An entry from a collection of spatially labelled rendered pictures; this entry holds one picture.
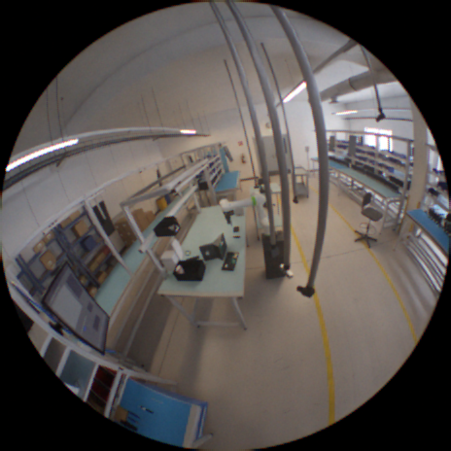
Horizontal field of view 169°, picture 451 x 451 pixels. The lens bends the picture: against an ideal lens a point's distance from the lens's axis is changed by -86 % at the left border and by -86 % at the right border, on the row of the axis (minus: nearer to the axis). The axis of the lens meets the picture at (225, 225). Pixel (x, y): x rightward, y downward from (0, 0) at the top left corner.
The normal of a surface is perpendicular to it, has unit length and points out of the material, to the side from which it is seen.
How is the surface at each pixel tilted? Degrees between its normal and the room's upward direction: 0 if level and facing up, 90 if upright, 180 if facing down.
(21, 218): 90
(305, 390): 0
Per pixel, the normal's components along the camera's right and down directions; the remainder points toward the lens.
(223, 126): -0.12, 0.54
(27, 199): 0.96, -0.14
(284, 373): -0.24, -0.83
